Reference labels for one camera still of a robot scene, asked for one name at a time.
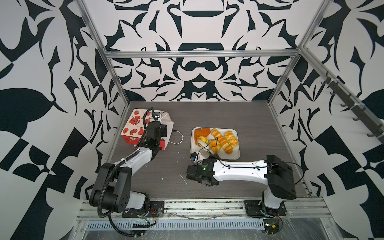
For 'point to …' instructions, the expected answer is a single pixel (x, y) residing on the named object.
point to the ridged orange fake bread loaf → (225, 146)
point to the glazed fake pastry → (230, 138)
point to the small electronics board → (271, 226)
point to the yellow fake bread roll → (213, 148)
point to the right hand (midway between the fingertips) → (217, 158)
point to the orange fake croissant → (200, 132)
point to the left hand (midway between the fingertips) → (159, 119)
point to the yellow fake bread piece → (202, 138)
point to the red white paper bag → (134, 128)
